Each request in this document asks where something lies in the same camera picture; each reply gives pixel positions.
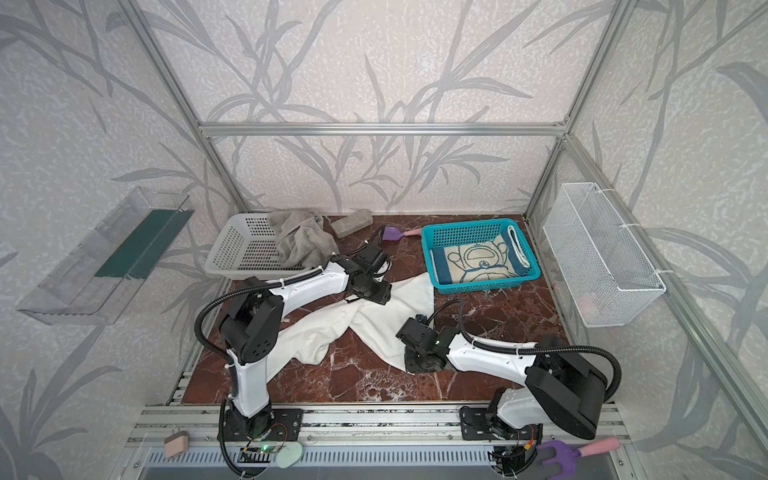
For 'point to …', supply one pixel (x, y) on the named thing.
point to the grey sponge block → (352, 223)
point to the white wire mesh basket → (608, 280)
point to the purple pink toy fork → (565, 457)
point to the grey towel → (305, 239)
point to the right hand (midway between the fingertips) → (410, 355)
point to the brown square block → (176, 444)
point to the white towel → (307, 340)
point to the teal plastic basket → (438, 235)
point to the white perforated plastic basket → (246, 246)
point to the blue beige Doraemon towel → (501, 257)
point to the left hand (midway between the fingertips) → (387, 286)
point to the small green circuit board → (266, 449)
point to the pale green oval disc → (289, 454)
